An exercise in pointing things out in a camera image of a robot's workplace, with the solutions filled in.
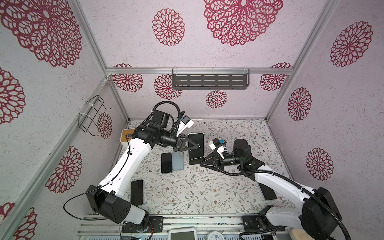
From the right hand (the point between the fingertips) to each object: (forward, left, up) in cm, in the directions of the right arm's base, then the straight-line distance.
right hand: (201, 162), depth 67 cm
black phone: (0, +2, +5) cm, 5 cm away
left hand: (+3, +3, +6) cm, 7 cm away
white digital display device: (-25, +8, -21) cm, 34 cm away
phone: (+10, +21, -25) cm, 34 cm away
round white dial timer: (-25, -7, -23) cm, 35 cm away
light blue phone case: (+15, +14, -25) cm, 33 cm away
